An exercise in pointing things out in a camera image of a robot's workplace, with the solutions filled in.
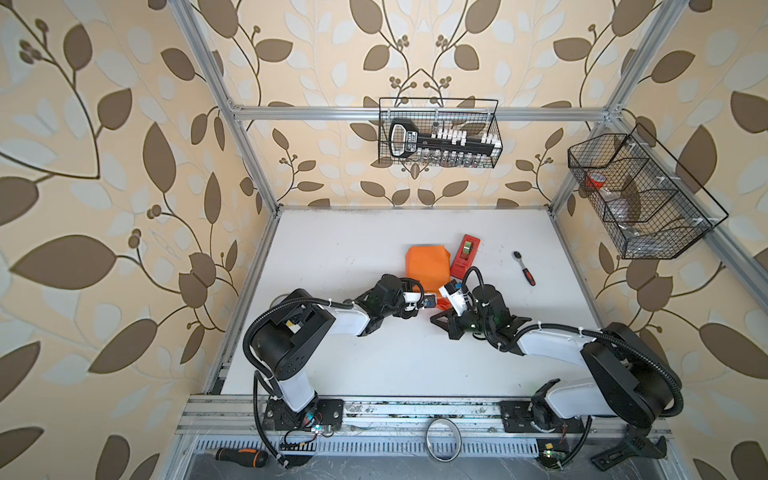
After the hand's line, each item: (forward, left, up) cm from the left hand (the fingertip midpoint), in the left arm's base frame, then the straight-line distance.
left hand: (417, 284), depth 91 cm
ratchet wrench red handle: (+16, -36, -6) cm, 40 cm away
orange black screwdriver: (-44, +39, -5) cm, 59 cm away
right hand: (-11, -5, -1) cm, 12 cm away
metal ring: (-39, -2, -2) cm, 40 cm away
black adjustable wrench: (-38, -52, -5) cm, 65 cm away
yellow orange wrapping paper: (+9, -5, -3) cm, 11 cm away
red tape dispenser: (+13, -17, -3) cm, 22 cm away
